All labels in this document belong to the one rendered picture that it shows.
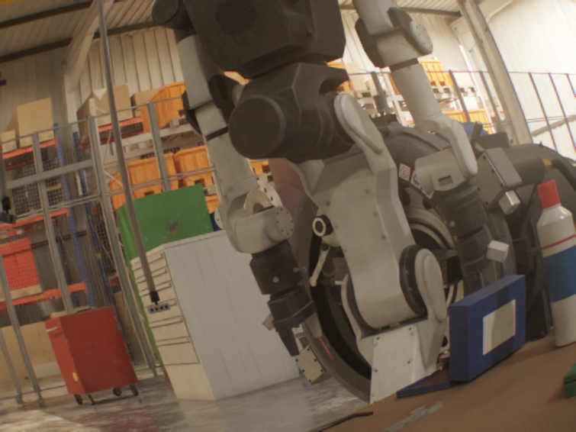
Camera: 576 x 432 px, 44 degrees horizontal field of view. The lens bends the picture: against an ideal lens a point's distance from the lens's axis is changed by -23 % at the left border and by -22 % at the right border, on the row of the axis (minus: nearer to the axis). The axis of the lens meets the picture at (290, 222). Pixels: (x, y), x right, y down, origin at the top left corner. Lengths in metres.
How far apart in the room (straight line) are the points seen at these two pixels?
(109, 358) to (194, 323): 1.70
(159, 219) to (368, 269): 7.80
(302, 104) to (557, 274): 0.67
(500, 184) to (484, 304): 0.79
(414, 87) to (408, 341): 0.50
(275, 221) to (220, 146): 0.18
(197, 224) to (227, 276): 3.63
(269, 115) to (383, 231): 0.34
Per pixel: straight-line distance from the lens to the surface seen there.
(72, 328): 7.17
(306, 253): 2.27
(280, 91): 1.50
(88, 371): 7.18
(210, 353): 5.86
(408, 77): 1.53
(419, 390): 1.13
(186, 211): 9.57
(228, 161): 1.74
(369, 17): 1.55
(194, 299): 5.86
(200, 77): 1.75
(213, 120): 1.74
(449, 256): 1.94
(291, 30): 1.52
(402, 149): 1.99
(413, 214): 2.16
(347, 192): 1.65
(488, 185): 1.86
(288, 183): 6.59
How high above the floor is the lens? 0.67
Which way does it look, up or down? 4 degrees up
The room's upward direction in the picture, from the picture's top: 16 degrees counter-clockwise
